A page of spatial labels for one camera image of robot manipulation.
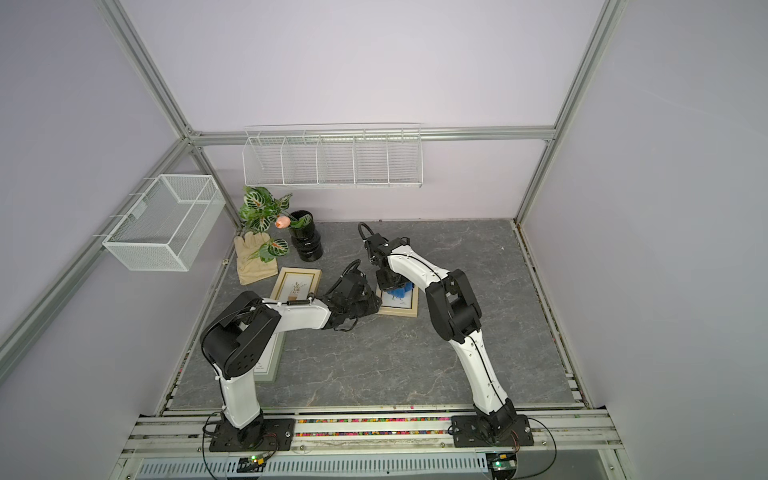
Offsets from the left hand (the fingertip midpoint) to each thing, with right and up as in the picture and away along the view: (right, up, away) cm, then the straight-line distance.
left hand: (380, 307), depth 96 cm
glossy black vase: (-26, +22, +6) cm, 35 cm away
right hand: (+5, +8, +4) cm, 10 cm away
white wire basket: (-59, +25, -12) cm, 66 cm away
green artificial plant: (-34, +29, -13) cm, 46 cm away
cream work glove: (-48, +12, +12) cm, 51 cm away
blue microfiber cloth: (+7, +5, 0) cm, 8 cm away
